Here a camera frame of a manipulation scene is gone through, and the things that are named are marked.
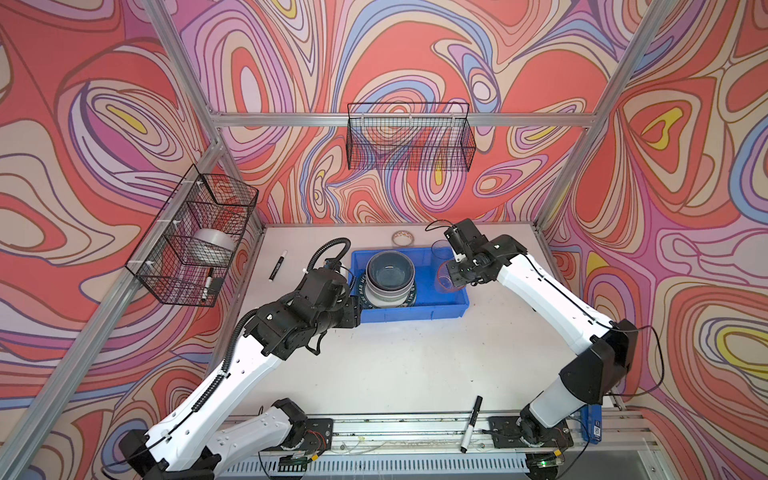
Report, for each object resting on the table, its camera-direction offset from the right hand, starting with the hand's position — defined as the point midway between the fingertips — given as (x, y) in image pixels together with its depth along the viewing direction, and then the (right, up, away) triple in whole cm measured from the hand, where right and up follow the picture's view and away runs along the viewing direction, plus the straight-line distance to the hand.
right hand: (466, 277), depth 81 cm
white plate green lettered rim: (-25, -10, +12) cm, 29 cm away
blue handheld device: (+29, -35, -9) cm, 46 cm away
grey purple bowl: (-21, -6, +7) cm, 23 cm away
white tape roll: (-64, +8, -10) cm, 66 cm away
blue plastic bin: (-8, -9, +15) cm, 19 cm away
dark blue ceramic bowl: (-21, +1, +12) cm, 24 cm away
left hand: (-29, -5, -11) cm, 31 cm away
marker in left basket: (-66, -1, -9) cm, 66 cm away
